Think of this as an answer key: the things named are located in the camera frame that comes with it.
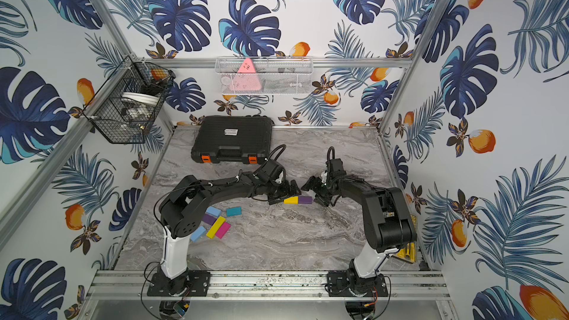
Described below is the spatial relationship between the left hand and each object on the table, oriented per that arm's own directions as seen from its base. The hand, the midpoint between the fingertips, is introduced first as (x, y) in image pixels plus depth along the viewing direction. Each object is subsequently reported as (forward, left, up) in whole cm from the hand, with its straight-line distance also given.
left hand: (295, 193), depth 91 cm
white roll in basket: (+18, +57, +30) cm, 67 cm away
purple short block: (0, -4, -5) cm, 6 cm away
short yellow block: (-3, +1, 0) cm, 4 cm away
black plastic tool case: (+27, +30, +1) cm, 40 cm away
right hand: (+2, -6, -3) cm, 7 cm away
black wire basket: (+21, +72, +21) cm, 78 cm away
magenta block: (-16, +28, -6) cm, 32 cm away
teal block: (-7, +25, -6) cm, 27 cm away
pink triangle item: (+35, +23, +30) cm, 51 cm away
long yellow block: (-15, +30, -2) cm, 33 cm away
